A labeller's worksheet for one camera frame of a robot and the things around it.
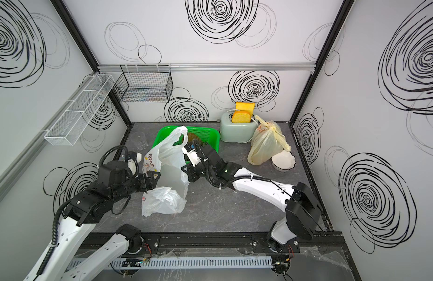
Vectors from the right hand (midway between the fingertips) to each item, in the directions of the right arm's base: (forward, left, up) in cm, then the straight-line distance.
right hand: (181, 169), depth 73 cm
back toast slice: (+45, -30, -3) cm, 54 cm away
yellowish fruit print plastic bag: (+19, -39, -4) cm, 44 cm away
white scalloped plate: (+17, -51, -19) cm, 57 cm away
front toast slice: (+36, -27, -3) cm, 45 cm away
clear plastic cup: (+30, +35, -19) cm, 50 cm away
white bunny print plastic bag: (-15, -1, +10) cm, 18 cm away
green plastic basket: (+34, -10, -17) cm, 39 cm away
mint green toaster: (+33, -24, -13) cm, 42 cm away
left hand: (-4, +11, +2) cm, 11 cm away
